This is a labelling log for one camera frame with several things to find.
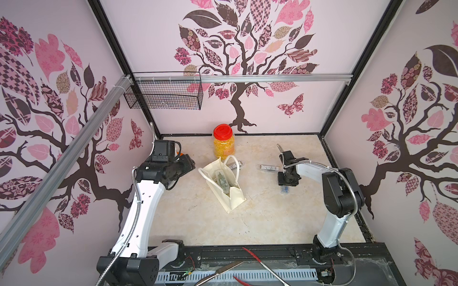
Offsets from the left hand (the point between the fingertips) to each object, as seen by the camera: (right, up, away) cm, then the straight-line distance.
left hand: (189, 169), depth 74 cm
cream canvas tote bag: (+19, -16, +12) cm, 27 cm away
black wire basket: (-30, +47, +48) cm, 73 cm away
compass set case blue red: (+46, -13, +19) cm, 52 cm away
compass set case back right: (+39, -2, +27) cm, 48 cm away
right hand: (+47, -9, +24) cm, 53 cm away
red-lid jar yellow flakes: (+13, +13, +26) cm, 32 cm away
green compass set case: (+14, -9, +13) cm, 21 cm away
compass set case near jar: (+19, -1, +30) cm, 35 cm away
